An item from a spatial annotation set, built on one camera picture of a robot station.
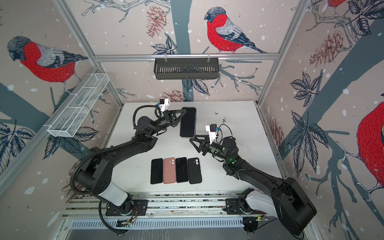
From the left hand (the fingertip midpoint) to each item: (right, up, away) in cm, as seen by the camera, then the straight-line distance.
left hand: (185, 114), depth 66 cm
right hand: (+3, -14, +6) cm, 15 cm away
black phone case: (+1, -4, +2) cm, 5 cm away
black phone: (+1, -5, +2) cm, 5 cm away
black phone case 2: (+4, -35, +18) cm, 39 cm away
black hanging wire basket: (-14, +33, +40) cm, 54 cm away
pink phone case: (-11, -33, +19) cm, 40 cm away
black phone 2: (-18, -33, +19) cm, 43 cm away
